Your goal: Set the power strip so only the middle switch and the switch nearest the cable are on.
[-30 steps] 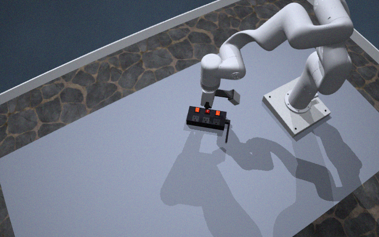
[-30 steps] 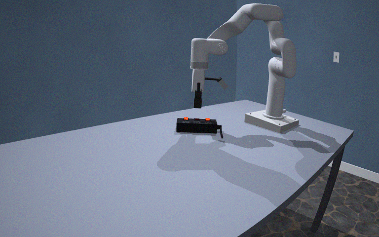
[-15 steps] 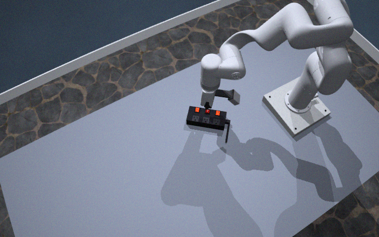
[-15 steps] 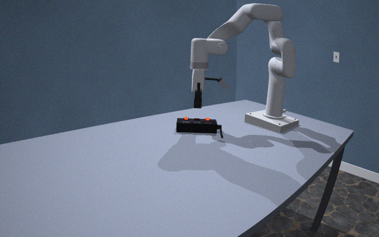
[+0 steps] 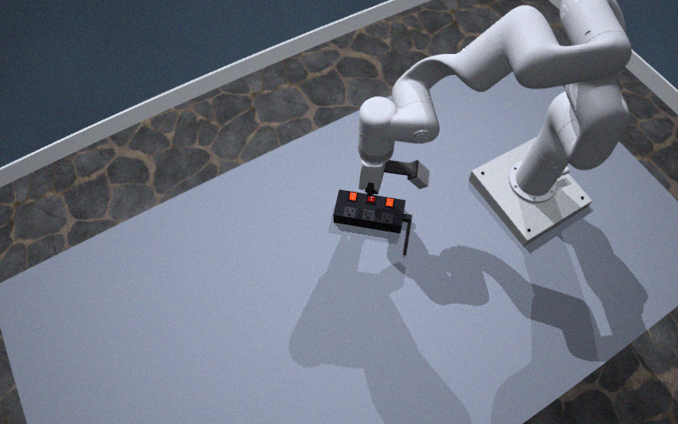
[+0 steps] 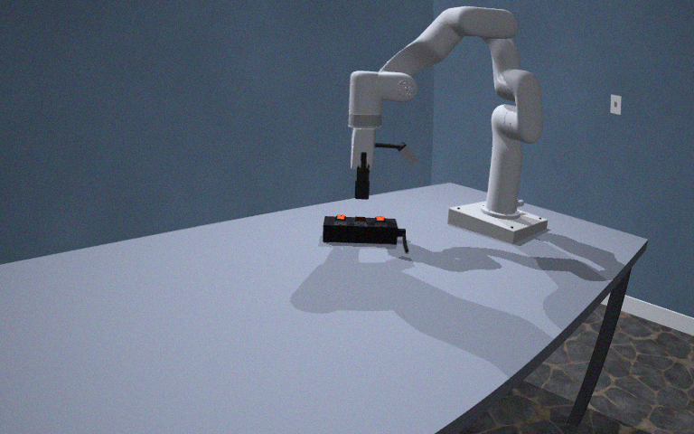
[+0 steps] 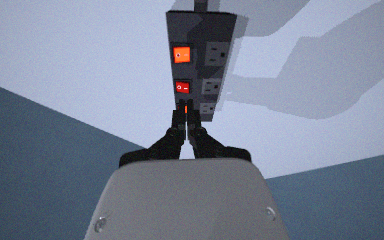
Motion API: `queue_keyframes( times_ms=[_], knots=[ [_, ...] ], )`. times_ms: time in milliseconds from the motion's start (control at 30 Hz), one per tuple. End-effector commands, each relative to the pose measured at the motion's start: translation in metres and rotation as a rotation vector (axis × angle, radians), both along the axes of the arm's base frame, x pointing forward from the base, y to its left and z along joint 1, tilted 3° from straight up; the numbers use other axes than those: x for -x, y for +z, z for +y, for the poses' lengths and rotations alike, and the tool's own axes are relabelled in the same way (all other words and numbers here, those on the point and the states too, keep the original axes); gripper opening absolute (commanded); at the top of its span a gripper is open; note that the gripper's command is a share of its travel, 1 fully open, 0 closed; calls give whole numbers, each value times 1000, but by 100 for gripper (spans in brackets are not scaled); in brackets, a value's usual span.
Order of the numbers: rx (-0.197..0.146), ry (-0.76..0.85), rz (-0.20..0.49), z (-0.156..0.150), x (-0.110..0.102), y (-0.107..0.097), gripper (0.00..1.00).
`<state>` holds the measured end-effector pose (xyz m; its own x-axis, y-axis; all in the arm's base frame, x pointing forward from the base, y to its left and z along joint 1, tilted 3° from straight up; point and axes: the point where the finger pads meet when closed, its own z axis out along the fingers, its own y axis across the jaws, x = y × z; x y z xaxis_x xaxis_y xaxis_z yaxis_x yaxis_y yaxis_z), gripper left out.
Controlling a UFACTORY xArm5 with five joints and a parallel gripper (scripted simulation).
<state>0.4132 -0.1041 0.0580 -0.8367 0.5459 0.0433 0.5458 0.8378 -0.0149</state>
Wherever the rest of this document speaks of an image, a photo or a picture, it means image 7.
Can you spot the black power strip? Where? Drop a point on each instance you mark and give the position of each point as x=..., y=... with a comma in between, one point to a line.
x=199, y=43

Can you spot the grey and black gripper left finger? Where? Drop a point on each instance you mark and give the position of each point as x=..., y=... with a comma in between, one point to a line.
x=168, y=147

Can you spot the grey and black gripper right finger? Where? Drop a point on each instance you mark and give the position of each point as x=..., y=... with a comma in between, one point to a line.
x=205, y=146

